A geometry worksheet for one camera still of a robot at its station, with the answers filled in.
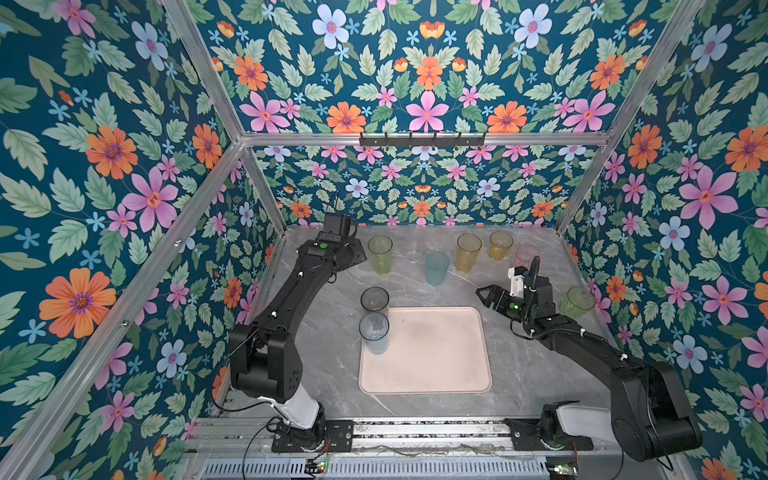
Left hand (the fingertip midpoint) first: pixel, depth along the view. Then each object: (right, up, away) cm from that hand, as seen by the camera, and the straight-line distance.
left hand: (361, 246), depth 85 cm
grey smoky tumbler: (+4, -15, 0) cm, 16 cm away
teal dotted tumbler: (+24, -6, +17) cm, 29 cm away
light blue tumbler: (+4, -25, +1) cm, 25 cm away
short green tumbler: (+71, -19, +14) cm, 74 cm away
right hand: (+37, -14, +3) cm, 39 cm away
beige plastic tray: (+21, -31, +3) cm, 38 cm away
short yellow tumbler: (+47, +2, +22) cm, 52 cm away
